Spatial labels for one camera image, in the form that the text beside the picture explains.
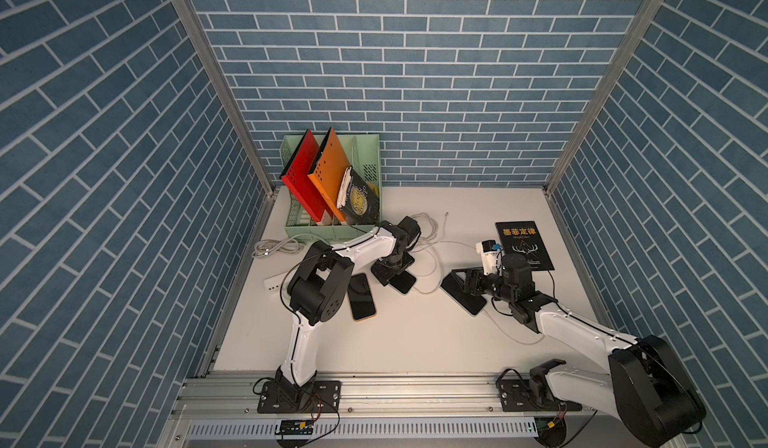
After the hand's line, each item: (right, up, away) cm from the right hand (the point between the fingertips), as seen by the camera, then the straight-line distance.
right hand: (462, 271), depth 86 cm
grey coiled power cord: (-63, +5, +13) cm, 65 cm away
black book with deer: (+26, +8, +19) cm, 33 cm away
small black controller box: (-44, -35, -14) cm, 58 cm away
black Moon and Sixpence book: (-32, +21, +11) cm, 40 cm away
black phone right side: (+3, -11, +4) cm, 12 cm away
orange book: (-41, +31, +7) cm, 51 cm away
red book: (-49, +27, +1) cm, 56 cm away
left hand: (-16, -2, +9) cm, 18 cm away
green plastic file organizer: (-31, +39, +19) cm, 53 cm away
